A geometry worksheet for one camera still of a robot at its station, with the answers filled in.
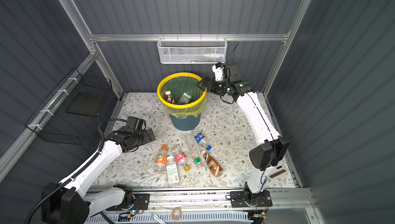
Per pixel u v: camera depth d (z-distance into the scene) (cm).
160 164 83
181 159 82
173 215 70
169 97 89
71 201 38
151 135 76
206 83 67
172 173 79
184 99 96
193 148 93
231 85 56
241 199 73
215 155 89
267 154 45
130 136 59
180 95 101
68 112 73
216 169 78
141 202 72
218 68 68
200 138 90
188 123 99
